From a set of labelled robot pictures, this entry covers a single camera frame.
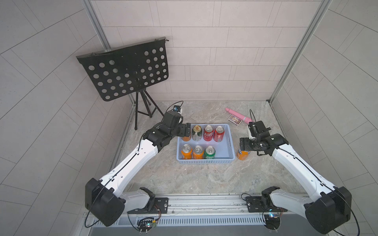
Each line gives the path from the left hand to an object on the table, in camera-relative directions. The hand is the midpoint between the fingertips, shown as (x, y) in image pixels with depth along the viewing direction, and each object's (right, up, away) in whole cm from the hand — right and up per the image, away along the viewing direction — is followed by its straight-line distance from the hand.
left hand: (184, 123), depth 78 cm
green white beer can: (+7, -6, +9) cm, 13 cm away
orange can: (0, -11, +15) cm, 19 cm away
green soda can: (+13, -16, 0) cm, 21 cm away
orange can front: (+7, -16, +1) cm, 18 cm away
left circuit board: (-17, -45, -13) cm, 49 cm away
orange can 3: (+32, -18, +3) cm, 37 cm away
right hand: (+33, -11, +3) cm, 35 cm away
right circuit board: (+41, -45, -11) cm, 62 cm away
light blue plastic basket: (+24, -18, +11) cm, 32 cm away
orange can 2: (+1, -16, +1) cm, 16 cm away
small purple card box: (+34, 0, +26) cm, 43 cm away
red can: (+20, -7, +10) cm, 24 cm away
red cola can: (+13, -6, +9) cm, 17 cm away
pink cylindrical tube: (+41, +1, +24) cm, 47 cm away
